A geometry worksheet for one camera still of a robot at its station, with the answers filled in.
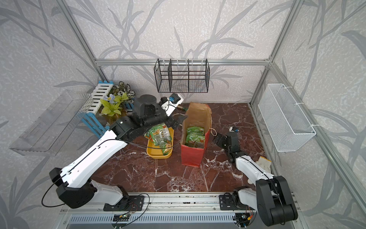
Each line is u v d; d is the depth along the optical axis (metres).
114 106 0.88
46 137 0.64
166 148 0.91
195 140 0.94
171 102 0.51
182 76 1.07
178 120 0.57
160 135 0.96
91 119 0.80
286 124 0.63
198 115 0.93
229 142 0.69
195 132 0.97
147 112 0.47
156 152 0.92
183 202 0.75
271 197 0.41
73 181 0.38
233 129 0.80
